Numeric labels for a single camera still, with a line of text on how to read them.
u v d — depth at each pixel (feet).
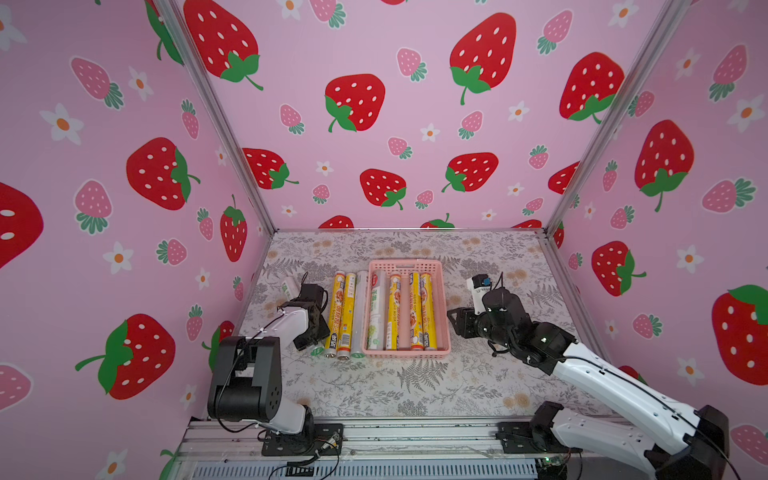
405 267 3.64
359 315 3.04
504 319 1.79
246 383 1.48
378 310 3.07
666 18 2.29
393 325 2.98
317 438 2.38
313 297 2.46
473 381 2.75
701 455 1.24
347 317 3.04
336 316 3.05
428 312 3.10
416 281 3.32
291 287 3.22
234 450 2.40
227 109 2.84
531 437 2.18
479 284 2.17
